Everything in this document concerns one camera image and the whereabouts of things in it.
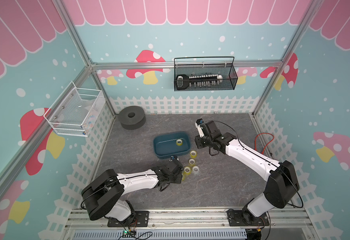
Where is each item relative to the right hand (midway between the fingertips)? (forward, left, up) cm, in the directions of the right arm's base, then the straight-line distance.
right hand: (197, 138), depth 86 cm
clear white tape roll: (-12, +1, -16) cm, 20 cm away
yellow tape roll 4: (-13, +6, -16) cm, 21 cm away
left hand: (-17, +11, -16) cm, 26 cm away
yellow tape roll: (+8, +11, -15) cm, 21 cm away
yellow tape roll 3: (-6, +3, -17) cm, 18 cm away
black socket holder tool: (+29, +7, +19) cm, 35 cm away
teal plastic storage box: (+6, +21, -16) cm, 26 cm away
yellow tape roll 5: (-17, +8, -16) cm, 24 cm away
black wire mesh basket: (+41, -21, +19) cm, 49 cm away
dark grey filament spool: (+28, +47, -10) cm, 55 cm away
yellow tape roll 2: (-1, +2, -16) cm, 16 cm away
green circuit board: (-43, +37, -20) cm, 60 cm away
